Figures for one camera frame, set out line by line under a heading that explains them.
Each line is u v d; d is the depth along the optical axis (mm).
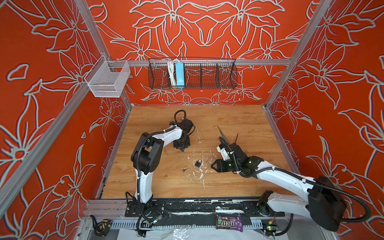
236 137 1003
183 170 858
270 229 684
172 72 896
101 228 660
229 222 684
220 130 1042
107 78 933
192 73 978
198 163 891
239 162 629
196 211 730
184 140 816
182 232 673
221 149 757
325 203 407
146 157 512
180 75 895
